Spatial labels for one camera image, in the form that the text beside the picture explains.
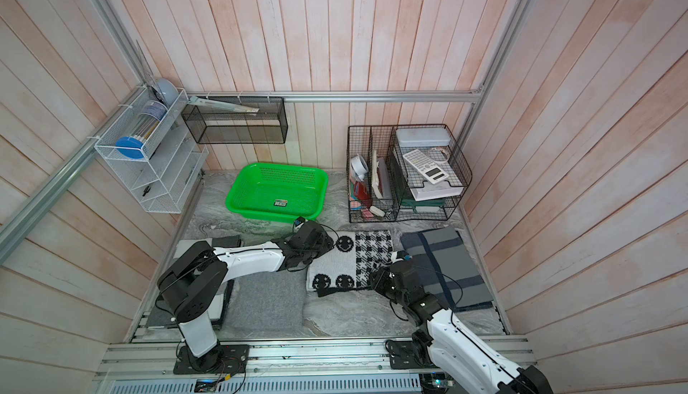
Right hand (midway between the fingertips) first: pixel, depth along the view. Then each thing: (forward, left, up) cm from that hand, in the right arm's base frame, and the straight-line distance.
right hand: (370, 273), depth 86 cm
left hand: (+9, +14, 0) cm, 17 cm away
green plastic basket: (+36, +38, -3) cm, 53 cm away
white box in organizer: (+47, -21, +18) cm, 55 cm away
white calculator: (+31, -20, +18) cm, 41 cm away
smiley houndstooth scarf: (+6, +5, 0) cm, 8 cm away
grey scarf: (-10, +32, +1) cm, 34 cm away
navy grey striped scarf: (+3, -26, -2) cm, 26 cm away
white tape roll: (+44, +3, +5) cm, 45 cm away
